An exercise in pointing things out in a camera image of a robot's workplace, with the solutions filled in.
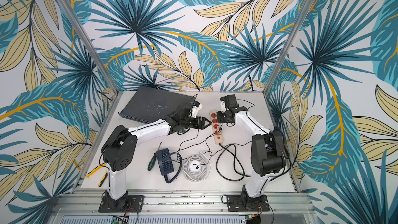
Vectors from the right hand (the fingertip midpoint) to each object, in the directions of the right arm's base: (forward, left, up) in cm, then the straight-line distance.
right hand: (210, 119), depth 93 cm
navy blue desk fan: (-26, +24, +1) cm, 35 cm away
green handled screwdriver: (-22, +33, -7) cm, 40 cm away
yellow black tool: (-30, +57, -9) cm, 65 cm away
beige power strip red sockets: (-8, -5, -8) cm, 12 cm away
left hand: (-5, +3, +3) cm, 6 cm away
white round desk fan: (-27, +9, -4) cm, 29 cm away
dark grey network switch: (+16, +41, -5) cm, 44 cm away
